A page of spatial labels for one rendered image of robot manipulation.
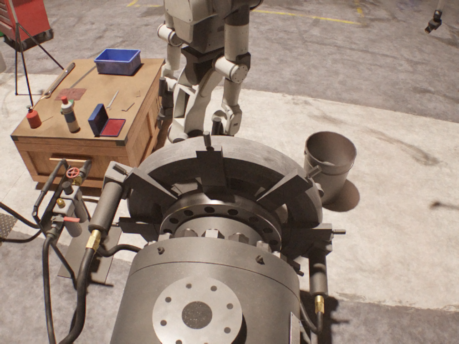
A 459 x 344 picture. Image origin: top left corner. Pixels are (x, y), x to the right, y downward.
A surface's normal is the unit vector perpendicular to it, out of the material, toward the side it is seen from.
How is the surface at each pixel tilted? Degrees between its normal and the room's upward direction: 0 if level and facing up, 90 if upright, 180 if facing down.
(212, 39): 101
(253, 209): 30
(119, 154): 90
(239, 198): 16
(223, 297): 0
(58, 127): 0
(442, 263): 0
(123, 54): 90
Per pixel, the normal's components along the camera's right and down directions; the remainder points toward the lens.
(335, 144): -0.50, 0.57
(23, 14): 0.75, 0.47
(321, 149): 0.10, 0.67
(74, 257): 0.00, -0.70
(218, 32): 0.61, 0.68
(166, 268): -0.37, -0.68
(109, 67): -0.22, 0.69
